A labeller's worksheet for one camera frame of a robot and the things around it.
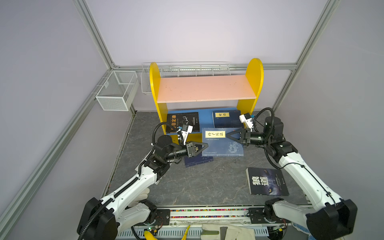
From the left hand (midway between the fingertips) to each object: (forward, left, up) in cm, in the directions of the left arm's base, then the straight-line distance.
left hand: (207, 149), depth 66 cm
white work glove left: (-10, +36, -29) cm, 47 cm away
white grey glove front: (-29, -4, -28) cm, 40 cm away
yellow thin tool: (-30, +12, -25) cm, 41 cm away
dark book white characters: (-8, -34, -28) cm, 44 cm away
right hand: (+4, -9, +2) cm, 10 cm away
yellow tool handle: (-29, +28, -22) cm, 46 cm away
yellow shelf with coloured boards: (+55, +9, -23) cm, 60 cm away
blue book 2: (+1, -5, +1) cm, 6 cm away
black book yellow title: (+30, +16, -14) cm, 37 cm away
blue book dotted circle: (+9, +4, -29) cm, 31 cm away
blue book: (+28, -16, -13) cm, 35 cm away
